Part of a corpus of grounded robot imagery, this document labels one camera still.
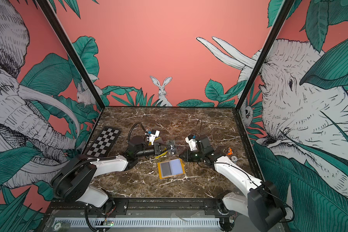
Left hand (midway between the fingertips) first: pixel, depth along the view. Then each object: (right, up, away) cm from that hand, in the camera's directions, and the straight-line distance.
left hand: (171, 147), depth 77 cm
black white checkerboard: (-46, -2, +16) cm, 49 cm away
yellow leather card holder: (-1, -15, +11) cm, 19 cm away
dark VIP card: (0, -1, +3) cm, 3 cm away
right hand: (+4, -5, +2) cm, 7 cm away
